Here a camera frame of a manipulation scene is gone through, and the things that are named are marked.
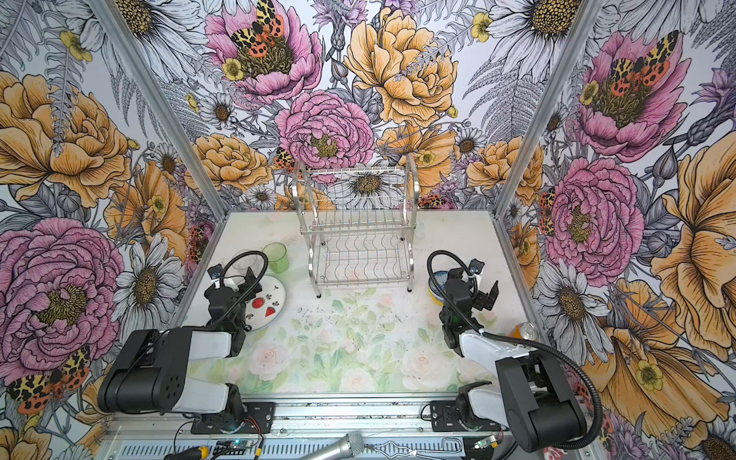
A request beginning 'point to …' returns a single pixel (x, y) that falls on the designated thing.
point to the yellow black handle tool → (191, 453)
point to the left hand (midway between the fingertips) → (238, 280)
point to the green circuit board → (232, 447)
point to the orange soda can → (525, 331)
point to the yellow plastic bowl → (440, 302)
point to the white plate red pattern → (266, 308)
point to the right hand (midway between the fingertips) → (478, 280)
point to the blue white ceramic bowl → (441, 277)
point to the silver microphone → (352, 446)
